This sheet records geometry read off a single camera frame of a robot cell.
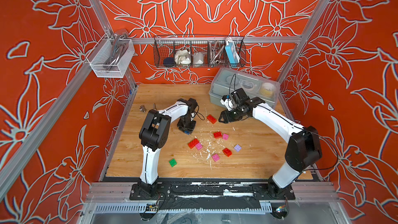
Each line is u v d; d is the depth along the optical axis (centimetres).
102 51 81
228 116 75
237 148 86
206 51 96
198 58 93
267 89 94
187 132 92
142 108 105
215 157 83
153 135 54
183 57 91
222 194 73
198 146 87
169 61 101
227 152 84
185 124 84
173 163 81
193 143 88
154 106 107
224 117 77
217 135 91
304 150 45
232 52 86
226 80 101
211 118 100
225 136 91
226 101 78
